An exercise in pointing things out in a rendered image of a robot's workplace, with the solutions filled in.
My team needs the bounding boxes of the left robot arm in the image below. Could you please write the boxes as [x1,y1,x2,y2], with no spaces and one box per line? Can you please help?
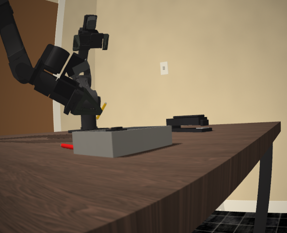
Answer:
[68,15,101,133]

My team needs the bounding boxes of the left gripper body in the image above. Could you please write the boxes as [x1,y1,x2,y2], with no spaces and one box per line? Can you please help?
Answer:
[79,33,104,50]

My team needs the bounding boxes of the black stapler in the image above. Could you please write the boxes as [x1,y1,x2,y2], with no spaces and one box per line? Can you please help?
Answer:
[166,115,212,133]

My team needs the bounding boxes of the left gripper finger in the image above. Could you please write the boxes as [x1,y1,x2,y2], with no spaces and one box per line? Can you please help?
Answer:
[73,35,80,51]
[102,34,109,50]

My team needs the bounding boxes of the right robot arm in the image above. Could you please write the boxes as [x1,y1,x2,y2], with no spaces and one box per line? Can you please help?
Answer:
[0,0,90,100]

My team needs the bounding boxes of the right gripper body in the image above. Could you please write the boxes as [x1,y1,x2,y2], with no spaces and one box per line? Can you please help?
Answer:
[49,78,84,115]

